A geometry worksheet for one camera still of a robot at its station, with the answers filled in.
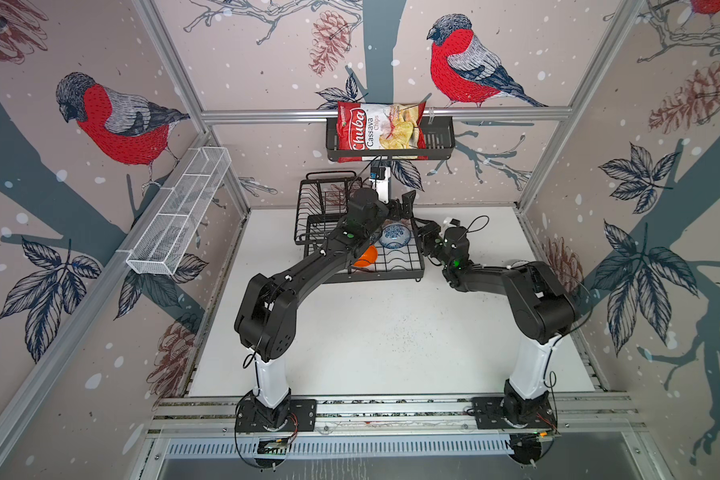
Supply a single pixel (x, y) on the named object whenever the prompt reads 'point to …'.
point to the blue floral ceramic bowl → (395, 235)
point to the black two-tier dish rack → (396, 255)
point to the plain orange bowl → (370, 256)
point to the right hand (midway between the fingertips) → (408, 226)
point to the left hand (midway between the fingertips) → (402, 187)
